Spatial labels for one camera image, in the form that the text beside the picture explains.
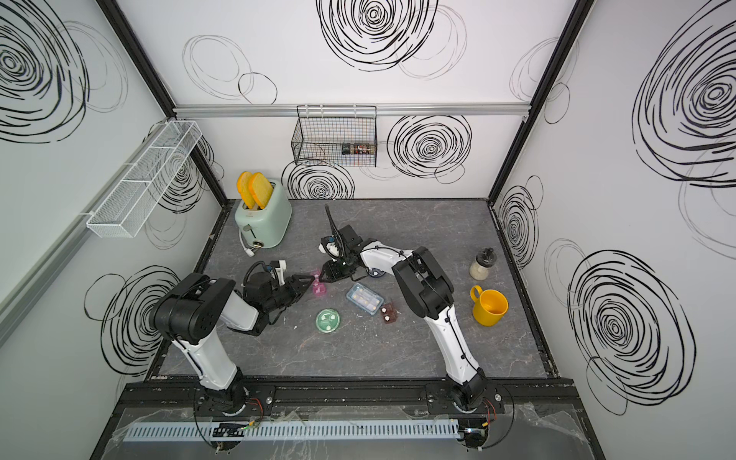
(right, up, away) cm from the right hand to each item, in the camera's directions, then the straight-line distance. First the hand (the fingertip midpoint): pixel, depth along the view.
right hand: (324, 278), depth 95 cm
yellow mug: (+52, -7, -9) cm, 53 cm away
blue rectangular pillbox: (+14, -6, -4) cm, 16 cm away
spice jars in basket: (+11, +43, -4) cm, 44 cm away
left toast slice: (-27, +30, 0) cm, 40 cm away
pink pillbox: (-2, -3, -2) cm, 4 cm away
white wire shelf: (-47, +21, -24) cm, 57 cm away
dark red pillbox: (+22, -10, -6) cm, 25 cm away
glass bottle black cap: (+52, +7, -6) cm, 52 cm away
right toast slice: (-23, +31, +5) cm, 39 cm away
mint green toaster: (-19, +17, +1) cm, 26 cm away
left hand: (-3, 0, -3) cm, 4 cm away
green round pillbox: (+3, -11, -9) cm, 15 cm away
